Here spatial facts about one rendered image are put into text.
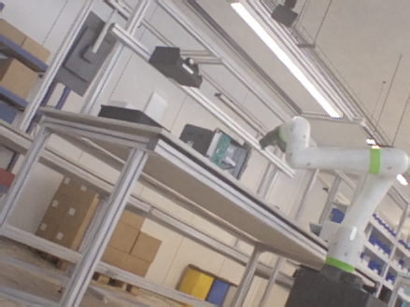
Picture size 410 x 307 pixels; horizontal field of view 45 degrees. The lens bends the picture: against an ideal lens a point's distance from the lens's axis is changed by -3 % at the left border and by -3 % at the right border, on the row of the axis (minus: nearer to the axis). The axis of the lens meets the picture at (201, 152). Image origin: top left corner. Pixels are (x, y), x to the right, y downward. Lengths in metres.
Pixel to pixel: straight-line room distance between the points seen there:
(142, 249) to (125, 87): 2.17
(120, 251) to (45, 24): 2.77
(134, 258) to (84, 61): 2.95
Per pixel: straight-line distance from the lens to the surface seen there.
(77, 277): 1.73
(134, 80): 6.90
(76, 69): 3.81
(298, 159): 2.20
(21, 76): 5.57
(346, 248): 2.15
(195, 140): 2.26
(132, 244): 6.01
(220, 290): 8.41
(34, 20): 6.17
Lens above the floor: 0.64
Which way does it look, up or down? 12 degrees up
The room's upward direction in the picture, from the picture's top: 24 degrees clockwise
